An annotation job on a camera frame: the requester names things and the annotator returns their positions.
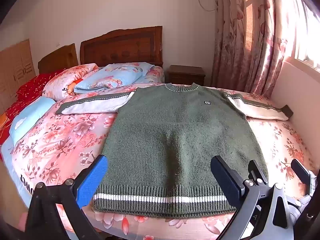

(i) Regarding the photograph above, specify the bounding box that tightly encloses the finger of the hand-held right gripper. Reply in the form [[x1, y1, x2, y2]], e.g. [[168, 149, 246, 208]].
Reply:
[[291, 159, 313, 197], [248, 159, 270, 191]]

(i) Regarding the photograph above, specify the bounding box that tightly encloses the red patterned blanket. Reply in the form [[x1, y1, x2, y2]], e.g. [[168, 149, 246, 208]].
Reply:
[[0, 70, 65, 160]]

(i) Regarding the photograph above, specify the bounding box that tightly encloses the pink floral curtain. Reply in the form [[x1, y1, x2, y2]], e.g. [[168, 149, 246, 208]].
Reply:
[[211, 0, 304, 98]]

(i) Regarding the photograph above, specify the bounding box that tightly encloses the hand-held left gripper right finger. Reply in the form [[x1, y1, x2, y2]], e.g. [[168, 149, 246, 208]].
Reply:
[[211, 156, 293, 240]]

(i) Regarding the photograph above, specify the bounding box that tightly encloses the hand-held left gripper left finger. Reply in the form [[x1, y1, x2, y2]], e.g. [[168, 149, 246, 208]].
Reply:
[[25, 154, 108, 240]]

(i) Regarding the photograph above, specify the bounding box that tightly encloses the pink floral bed sheet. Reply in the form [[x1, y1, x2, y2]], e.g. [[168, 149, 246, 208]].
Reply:
[[1, 66, 318, 240]]

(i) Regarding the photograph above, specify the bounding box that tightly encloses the large wooden headboard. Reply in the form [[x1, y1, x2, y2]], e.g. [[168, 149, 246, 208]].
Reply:
[[80, 26, 163, 68]]

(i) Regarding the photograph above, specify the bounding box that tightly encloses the green knitted sweater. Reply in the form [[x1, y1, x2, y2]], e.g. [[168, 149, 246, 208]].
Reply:
[[55, 83, 293, 217]]

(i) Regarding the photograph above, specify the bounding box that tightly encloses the folded blue floral quilt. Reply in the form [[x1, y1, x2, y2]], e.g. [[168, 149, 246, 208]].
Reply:
[[74, 62, 155, 94]]

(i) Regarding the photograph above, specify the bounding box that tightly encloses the pink floral pillow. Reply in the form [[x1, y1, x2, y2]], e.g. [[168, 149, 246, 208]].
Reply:
[[42, 63, 99, 102]]

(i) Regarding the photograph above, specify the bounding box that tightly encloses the small wooden headboard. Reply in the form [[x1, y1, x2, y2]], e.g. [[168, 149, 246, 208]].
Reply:
[[37, 43, 79, 74]]

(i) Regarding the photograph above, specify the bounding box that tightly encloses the dark wooden nightstand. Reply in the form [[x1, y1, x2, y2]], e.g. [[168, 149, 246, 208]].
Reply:
[[167, 65, 206, 87]]

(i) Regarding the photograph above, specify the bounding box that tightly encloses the light wooden wardrobe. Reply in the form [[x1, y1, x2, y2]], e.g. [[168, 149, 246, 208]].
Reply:
[[0, 39, 36, 115]]

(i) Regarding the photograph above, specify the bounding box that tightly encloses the bright window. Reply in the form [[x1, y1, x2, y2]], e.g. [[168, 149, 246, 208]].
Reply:
[[282, 0, 320, 69]]

